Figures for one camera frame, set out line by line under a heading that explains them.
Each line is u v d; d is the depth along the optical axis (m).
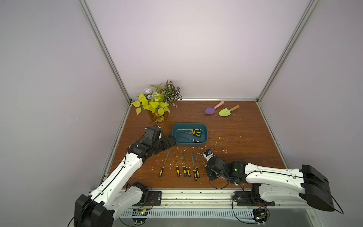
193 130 1.00
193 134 0.97
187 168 0.83
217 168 0.58
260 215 0.70
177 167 0.84
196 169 0.83
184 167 0.83
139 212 0.71
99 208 0.38
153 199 0.73
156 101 0.92
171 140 0.71
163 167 0.83
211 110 1.14
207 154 0.71
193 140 0.95
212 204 0.73
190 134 0.98
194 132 1.00
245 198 0.73
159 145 0.66
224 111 1.14
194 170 0.82
